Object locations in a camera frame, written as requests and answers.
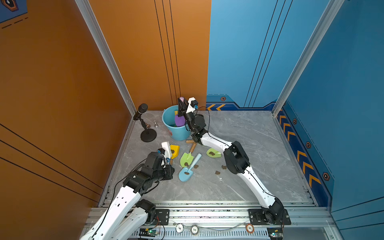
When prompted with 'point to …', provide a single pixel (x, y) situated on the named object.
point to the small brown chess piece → (148, 125)
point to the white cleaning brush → (166, 146)
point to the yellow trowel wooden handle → (176, 148)
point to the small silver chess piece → (155, 125)
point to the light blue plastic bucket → (176, 133)
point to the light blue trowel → (185, 174)
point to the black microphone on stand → (148, 135)
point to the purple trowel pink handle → (180, 121)
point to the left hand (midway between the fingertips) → (174, 167)
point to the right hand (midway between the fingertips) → (181, 97)
